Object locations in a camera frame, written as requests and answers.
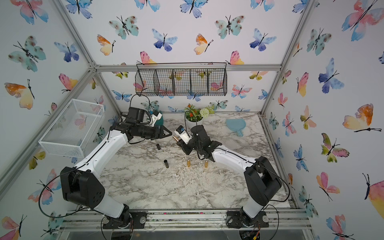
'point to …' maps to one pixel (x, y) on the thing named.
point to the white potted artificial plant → (194, 116)
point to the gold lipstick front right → (206, 164)
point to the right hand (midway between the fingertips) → (180, 140)
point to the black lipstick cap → (158, 146)
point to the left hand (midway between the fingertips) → (169, 133)
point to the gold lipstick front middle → (188, 163)
